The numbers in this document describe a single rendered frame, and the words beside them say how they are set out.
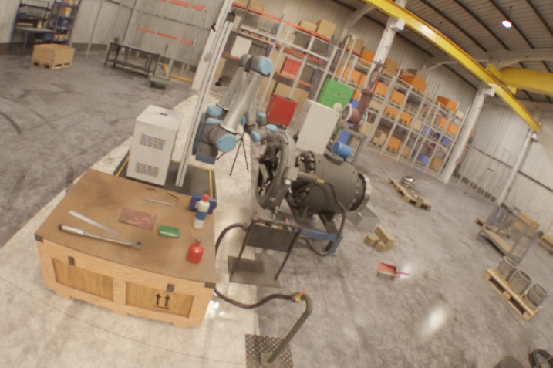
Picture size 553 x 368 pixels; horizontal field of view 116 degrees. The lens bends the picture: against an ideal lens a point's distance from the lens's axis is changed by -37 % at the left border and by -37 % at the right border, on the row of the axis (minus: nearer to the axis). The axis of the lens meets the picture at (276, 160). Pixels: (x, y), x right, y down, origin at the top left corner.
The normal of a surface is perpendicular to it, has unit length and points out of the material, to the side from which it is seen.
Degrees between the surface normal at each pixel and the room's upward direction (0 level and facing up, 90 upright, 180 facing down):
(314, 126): 90
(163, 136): 90
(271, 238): 90
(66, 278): 90
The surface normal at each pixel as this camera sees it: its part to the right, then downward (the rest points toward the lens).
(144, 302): 0.20, 0.38
